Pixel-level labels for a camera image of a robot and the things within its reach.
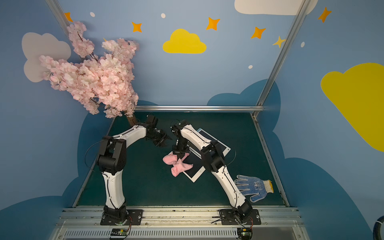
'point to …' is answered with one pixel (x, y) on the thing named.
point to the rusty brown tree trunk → (132, 120)
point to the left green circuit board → (119, 231)
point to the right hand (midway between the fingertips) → (179, 159)
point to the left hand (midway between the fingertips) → (171, 139)
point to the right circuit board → (244, 233)
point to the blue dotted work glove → (256, 186)
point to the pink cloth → (178, 165)
